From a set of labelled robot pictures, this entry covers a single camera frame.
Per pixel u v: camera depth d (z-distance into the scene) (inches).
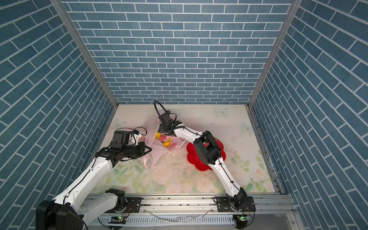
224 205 29.0
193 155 35.3
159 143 35.6
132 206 29.0
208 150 23.7
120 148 24.4
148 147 30.9
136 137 29.7
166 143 37.4
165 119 31.7
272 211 29.1
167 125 31.5
